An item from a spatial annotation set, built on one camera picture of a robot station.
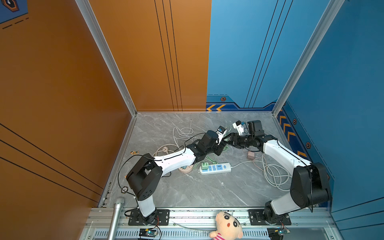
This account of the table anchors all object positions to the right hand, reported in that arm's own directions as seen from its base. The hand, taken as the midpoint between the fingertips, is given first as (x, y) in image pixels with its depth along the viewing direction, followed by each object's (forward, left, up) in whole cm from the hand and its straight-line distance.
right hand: (223, 141), depth 84 cm
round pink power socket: (-11, +22, -13) cm, 28 cm away
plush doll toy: (-40, +2, -8) cm, 41 cm away
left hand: (0, 0, 0) cm, 1 cm away
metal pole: (-42, +54, -13) cm, 70 cm away
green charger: (-10, +11, -9) cm, 18 cm away
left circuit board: (-41, +39, -17) cm, 59 cm away
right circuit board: (-41, -22, -18) cm, 50 cm away
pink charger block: (-1, -18, -14) cm, 23 cm away
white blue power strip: (-11, +4, -13) cm, 17 cm away
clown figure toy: (+1, +56, -14) cm, 58 cm away
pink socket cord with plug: (+2, +36, -12) cm, 38 cm away
